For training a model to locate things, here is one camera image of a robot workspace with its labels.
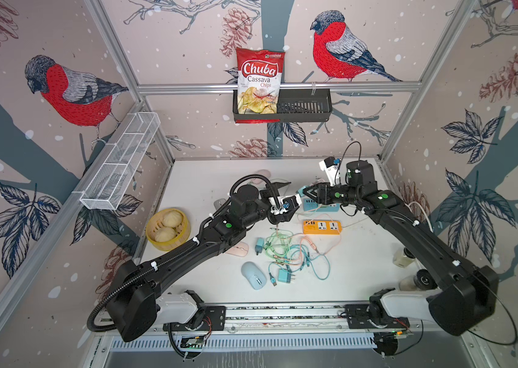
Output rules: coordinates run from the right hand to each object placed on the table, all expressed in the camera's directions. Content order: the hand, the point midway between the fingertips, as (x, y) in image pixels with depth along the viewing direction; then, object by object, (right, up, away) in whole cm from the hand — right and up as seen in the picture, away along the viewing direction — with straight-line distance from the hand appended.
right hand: (306, 189), depth 76 cm
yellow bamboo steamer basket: (-61, -15, +19) cm, 66 cm away
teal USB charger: (-16, -23, +12) cm, 30 cm away
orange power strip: (+9, -16, +16) cm, 25 cm away
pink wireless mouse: (-24, -24, +12) cm, 36 cm away
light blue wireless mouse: (-17, -31, +4) cm, 36 cm away
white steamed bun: (-53, -13, +16) cm, 56 cm away
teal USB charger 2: (-7, -32, +5) cm, 33 cm away
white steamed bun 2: (-54, -19, +12) cm, 58 cm away
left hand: (-5, +1, -6) cm, 7 cm away
